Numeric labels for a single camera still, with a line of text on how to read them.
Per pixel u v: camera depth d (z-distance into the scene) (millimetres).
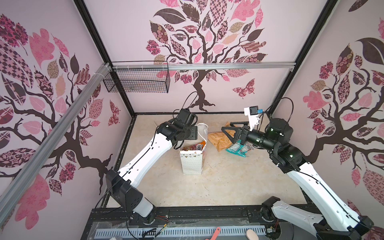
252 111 525
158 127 512
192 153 700
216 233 685
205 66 915
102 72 813
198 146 871
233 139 532
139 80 1219
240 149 945
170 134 494
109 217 743
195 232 697
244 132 523
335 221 371
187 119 566
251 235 681
